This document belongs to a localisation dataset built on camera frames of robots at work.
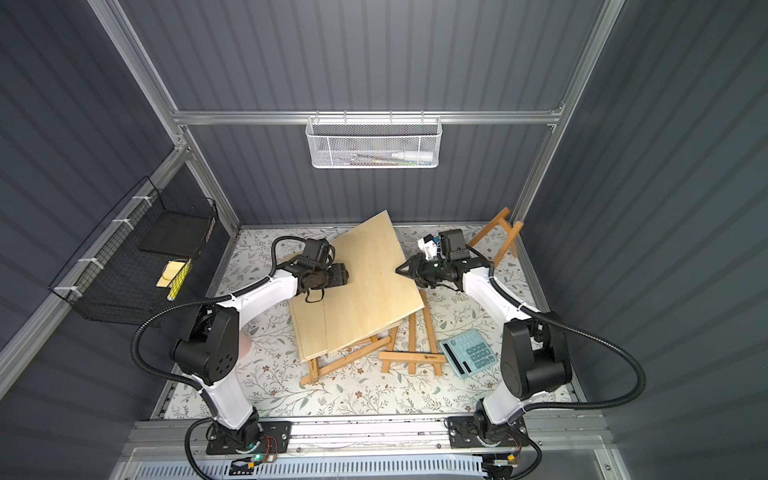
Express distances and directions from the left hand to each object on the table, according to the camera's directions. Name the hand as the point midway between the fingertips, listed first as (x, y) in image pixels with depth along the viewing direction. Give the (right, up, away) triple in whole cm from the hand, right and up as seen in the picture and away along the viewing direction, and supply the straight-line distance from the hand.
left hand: (347, 280), depth 93 cm
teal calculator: (+36, -21, -7) cm, 42 cm away
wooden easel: (+51, +12, -2) cm, 53 cm away
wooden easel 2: (+20, -21, -11) cm, 31 cm away
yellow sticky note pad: (-42, +4, -18) cm, 46 cm away
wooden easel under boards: (+8, -18, -7) cm, 21 cm away
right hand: (+17, +3, -10) cm, 20 cm away
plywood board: (+10, -4, -9) cm, 13 cm away
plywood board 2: (-11, -13, -3) cm, 17 cm away
